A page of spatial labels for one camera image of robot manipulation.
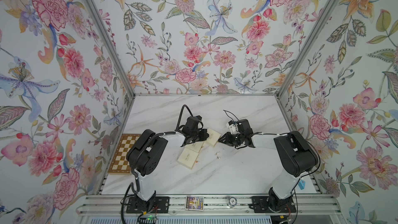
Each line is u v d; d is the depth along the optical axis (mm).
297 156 495
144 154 502
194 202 735
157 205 723
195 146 904
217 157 902
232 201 708
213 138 933
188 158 860
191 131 764
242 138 771
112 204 760
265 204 732
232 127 904
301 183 784
